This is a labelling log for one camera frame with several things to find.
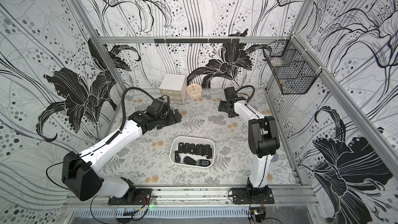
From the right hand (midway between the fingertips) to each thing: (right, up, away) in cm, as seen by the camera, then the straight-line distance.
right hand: (229, 106), depth 100 cm
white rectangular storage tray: (-33, -22, -15) cm, 42 cm away
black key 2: (-23, -23, -13) cm, 35 cm away
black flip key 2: (-14, -25, -14) cm, 32 cm away
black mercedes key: (-31, -28, -16) cm, 45 cm away
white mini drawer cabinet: (-37, +14, +4) cm, 39 cm away
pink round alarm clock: (-24, +12, +16) cm, 31 cm away
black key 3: (-19, -23, -15) cm, 34 cm away
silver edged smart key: (-17, -30, -18) cm, 39 cm away
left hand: (-32, -7, -18) cm, 37 cm away
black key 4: (-25, -29, -16) cm, 42 cm away
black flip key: (-30, -23, -12) cm, 40 cm away
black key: (-27, -23, -12) cm, 37 cm away
